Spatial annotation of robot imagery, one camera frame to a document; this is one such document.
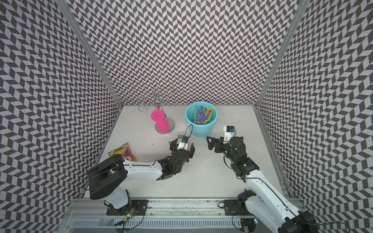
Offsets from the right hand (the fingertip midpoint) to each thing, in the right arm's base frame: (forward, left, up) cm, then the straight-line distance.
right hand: (213, 140), depth 79 cm
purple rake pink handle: (+23, +6, -4) cm, 24 cm away
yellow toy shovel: (+25, +2, -2) cm, 25 cm away
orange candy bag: (+1, +55, -14) cm, 57 cm away
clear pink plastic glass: (+3, +19, -2) cm, 19 cm away
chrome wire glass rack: (+21, +29, +13) cm, 39 cm away
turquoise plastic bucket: (+16, +7, -12) cm, 21 cm away
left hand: (+2, +16, -6) cm, 17 cm away
